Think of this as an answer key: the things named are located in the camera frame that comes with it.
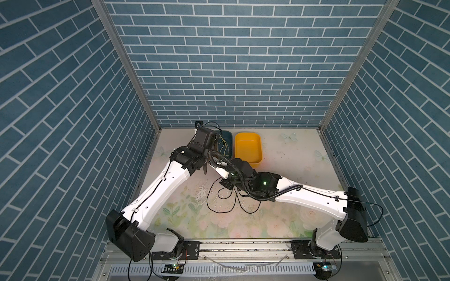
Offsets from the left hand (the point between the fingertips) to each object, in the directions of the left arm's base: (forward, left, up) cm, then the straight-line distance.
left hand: (206, 144), depth 77 cm
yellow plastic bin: (+18, -23, -25) cm, 38 cm away
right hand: (-10, -5, -2) cm, 12 cm away
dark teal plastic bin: (+25, -10, -23) cm, 35 cm away
